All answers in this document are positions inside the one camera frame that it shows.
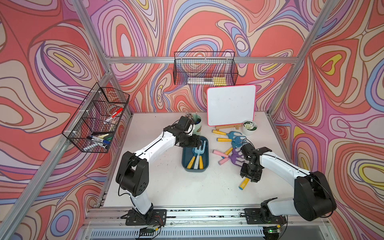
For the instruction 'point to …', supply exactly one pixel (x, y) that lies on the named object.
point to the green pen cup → (197, 120)
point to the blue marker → (105, 141)
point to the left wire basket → (94, 125)
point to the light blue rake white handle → (199, 152)
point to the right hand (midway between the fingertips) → (247, 181)
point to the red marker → (113, 115)
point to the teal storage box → (187, 153)
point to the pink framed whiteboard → (230, 105)
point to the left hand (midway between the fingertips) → (198, 143)
